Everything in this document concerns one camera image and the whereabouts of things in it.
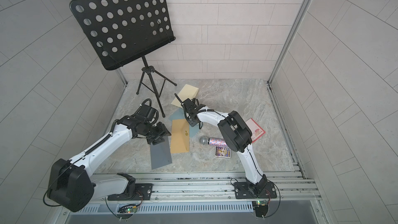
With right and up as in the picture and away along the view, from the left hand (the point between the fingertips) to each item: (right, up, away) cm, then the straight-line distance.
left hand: (172, 134), depth 79 cm
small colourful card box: (+26, -10, +3) cm, 28 cm away
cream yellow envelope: (+4, +23, +33) cm, 40 cm away
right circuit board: (+42, -30, -11) cm, 53 cm away
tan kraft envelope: (+2, -6, +8) cm, 10 cm away
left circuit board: (-17, -30, -14) cm, 37 cm away
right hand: (+10, +5, +20) cm, 23 cm away
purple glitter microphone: (+17, -5, +5) cm, 18 cm away
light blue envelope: (0, +8, +19) cm, 21 cm away
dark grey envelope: (-7, -12, +3) cm, 14 cm away
